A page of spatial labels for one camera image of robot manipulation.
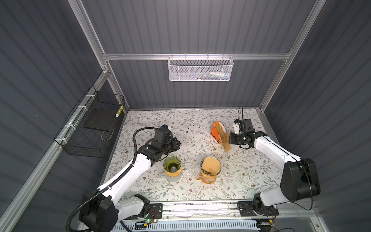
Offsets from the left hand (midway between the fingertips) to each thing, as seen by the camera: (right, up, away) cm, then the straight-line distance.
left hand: (180, 142), depth 80 cm
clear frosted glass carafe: (-7, -22, +4) cm, 23 cm away
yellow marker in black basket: (-35, +18, +3) cm, 40 cm away
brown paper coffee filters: (+27, +6, +17) cm, 33 cm away
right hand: (+32, +1, +10) cm, 33 cm away
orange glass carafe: (+15, -23, +3) cm, 27 cm away
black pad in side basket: (-40, +13, -6) cm, 43 cm away
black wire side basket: (-47, +8, -6) cm, 48 cm away
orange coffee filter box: (+23, +4, +22) cm, 32 cm away
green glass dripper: (-5, -12, 0) cm, 13 cm away
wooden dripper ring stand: (+15, -18, -5) cm, 24 cm away
